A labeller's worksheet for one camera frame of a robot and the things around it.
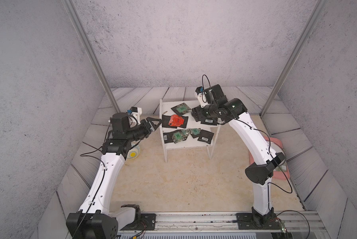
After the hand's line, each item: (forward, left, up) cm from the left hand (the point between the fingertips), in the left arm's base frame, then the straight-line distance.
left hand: (162, 123), depth 70 cm
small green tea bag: (+8, -17, -18) cm, 26 cm away
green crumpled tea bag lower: (+6, -9, -17) cm, 20 cm away
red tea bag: (+3, -6, 0) cm, 7 cm away
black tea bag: (+3, -1, -1) cm, 3 cm away
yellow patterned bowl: (+5, +22, -34) cm, 41 cm away
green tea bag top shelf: (+10, -9, 0) cm, 14 cm away
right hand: (+8, -17, 0) cm, 19 cm away
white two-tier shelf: (+14, -1, -1) cm, 14 cm away
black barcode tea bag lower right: (+5, -23, -17) cm, 29 cm away
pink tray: (-10, -69, -34) cm, 78 cm away
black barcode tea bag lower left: (+6, -1, -17) cm, 18 cm away
